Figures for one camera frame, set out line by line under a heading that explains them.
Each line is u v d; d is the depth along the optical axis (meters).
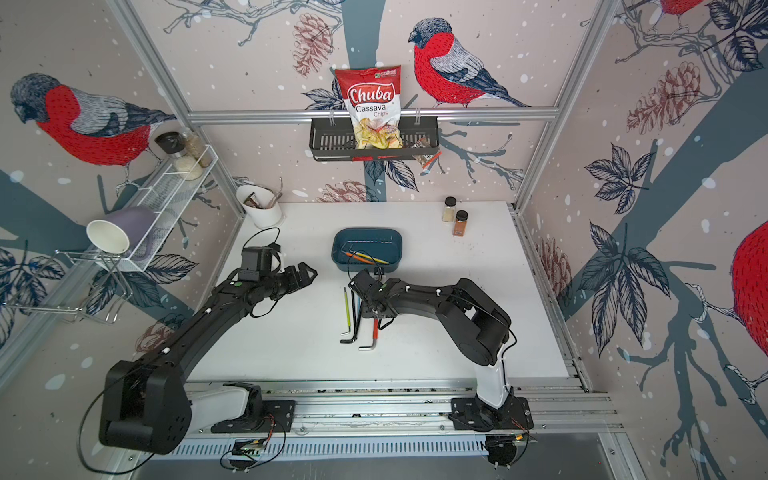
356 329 0.88
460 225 1.07
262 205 1.14
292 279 0.76
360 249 1.08
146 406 0.40
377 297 0.67
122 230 0.61
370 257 1.04
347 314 0.92
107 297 0.70
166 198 0.81
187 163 0.83
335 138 0.95
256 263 0.66
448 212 1.12
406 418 0.75
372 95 0.81
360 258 1.05
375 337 0.86
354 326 0.88
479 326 0.48
